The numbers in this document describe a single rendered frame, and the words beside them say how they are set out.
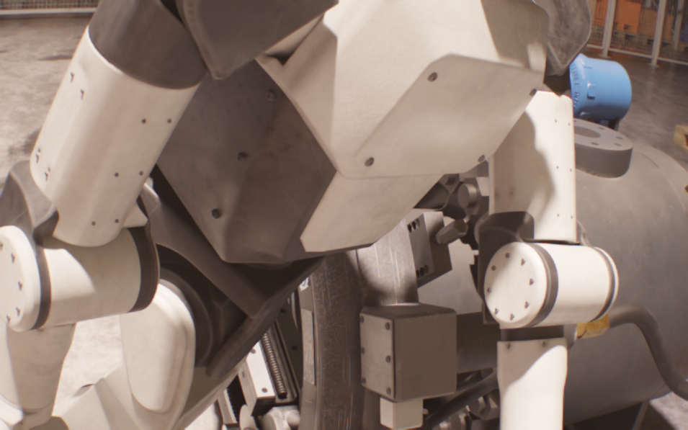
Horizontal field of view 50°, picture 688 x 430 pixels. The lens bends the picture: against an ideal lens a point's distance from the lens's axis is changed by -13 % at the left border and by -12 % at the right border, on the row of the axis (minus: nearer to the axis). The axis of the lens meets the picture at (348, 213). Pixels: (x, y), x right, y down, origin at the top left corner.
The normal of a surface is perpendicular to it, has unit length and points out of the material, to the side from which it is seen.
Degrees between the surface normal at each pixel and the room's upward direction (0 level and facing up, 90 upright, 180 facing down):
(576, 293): 77
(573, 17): 65
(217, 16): 116
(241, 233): 109
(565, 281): 60
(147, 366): 90
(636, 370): 99
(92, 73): 88
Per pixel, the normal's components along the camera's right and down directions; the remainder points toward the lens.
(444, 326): 0.39, 0.00
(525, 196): -0.38, -0.10
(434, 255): 0.37, -0.31
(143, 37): -0.04, 0.54
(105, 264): 0.77, -0.19
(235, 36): 0.59, 0.71
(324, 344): -0.70, 0.02
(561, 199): 0.59, -0.07
